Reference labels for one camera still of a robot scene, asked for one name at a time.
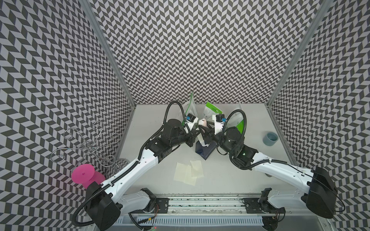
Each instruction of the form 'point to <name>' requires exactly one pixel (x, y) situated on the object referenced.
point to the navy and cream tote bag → (204, 151)
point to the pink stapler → (203, 121)
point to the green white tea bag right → (236, 119)
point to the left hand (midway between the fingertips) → (199, 133)
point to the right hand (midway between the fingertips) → (202, 126)
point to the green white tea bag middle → (210, 110)
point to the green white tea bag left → (191, 108)
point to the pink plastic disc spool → (85, 173)
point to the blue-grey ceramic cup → (270, 138)
